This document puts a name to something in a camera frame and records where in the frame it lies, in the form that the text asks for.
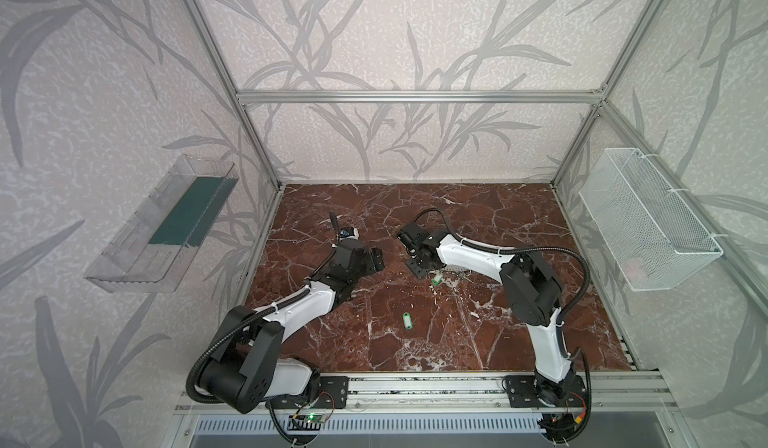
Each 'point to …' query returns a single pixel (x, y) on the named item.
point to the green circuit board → (313, 417)
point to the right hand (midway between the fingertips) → (422, 254)
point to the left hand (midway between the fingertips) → (376, 246)
